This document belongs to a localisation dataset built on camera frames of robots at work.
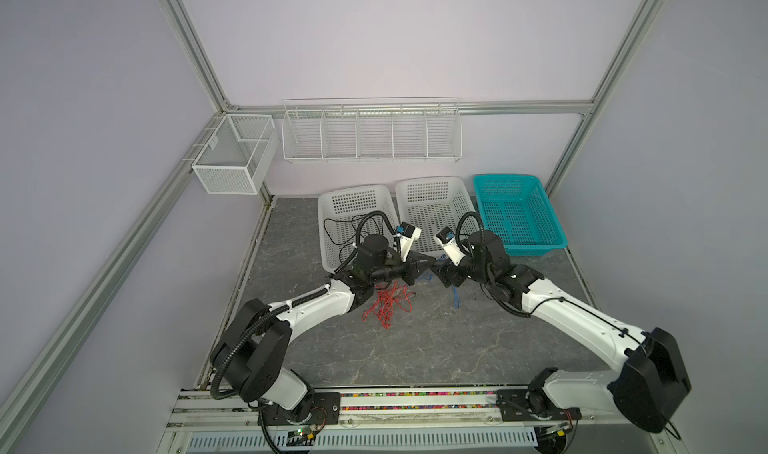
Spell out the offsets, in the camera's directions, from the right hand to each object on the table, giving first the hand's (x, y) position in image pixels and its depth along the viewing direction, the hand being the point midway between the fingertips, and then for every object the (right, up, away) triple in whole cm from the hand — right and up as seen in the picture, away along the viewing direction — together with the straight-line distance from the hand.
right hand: (443, 256), depth 82 cm
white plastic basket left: (-34, +14, +31) cm, 48 cm away
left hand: (-3, -2, -4) cm, 5 cm away
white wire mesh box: (-68, +32, +21) cm, 78 cm away
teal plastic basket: (+36, +14, +34) cm, 51 cm away
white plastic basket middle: (+2, +17, +37) cm, 41 cm away
